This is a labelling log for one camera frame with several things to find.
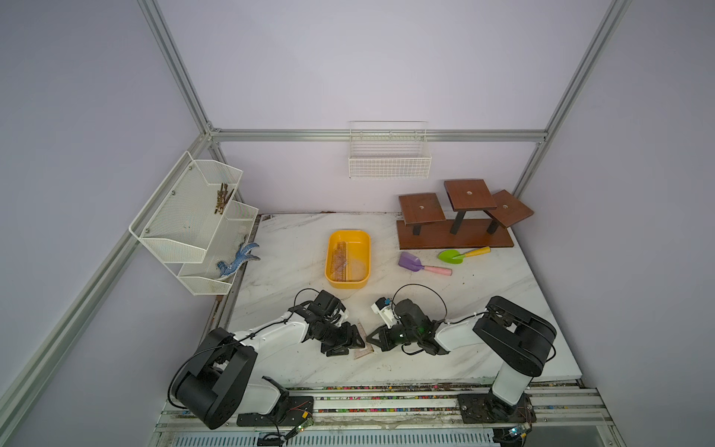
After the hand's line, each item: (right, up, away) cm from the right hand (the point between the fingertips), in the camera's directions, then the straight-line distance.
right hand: (370, 341), depth 87 cm
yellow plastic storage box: (-8, +25, +18) cm, 32 cm away
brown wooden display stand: (+42, +40, +17) cm, 60 cm away
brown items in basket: (-44, +45, -6) cm, 63 cm away
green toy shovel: (+33, +26, +21) cm, 47 cm away
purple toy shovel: (+16, +24, +17) cm, 34 cm away
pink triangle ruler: (-2, -2, -3) cm, 4 cm away
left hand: (-4, -1, -5) cm, 7 cm away
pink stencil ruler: (-11, +24, +17) cm, 32 cm away
